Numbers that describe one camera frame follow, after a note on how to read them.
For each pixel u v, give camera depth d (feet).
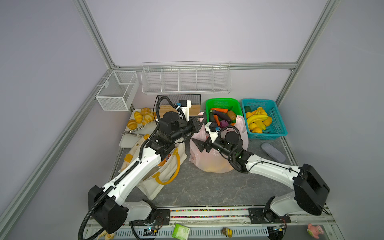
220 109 3.88
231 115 3.68
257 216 2.41
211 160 2.47
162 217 2.42
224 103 3.80
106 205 1.24
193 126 1.94
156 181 2.26
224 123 3.44
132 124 3.59
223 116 3.65
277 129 3.14
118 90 3.26
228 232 2.23
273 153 3.08
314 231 2.23
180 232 2.24
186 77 3.25
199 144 2.19
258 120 3.57
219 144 2.17
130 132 3.49
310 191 1.40
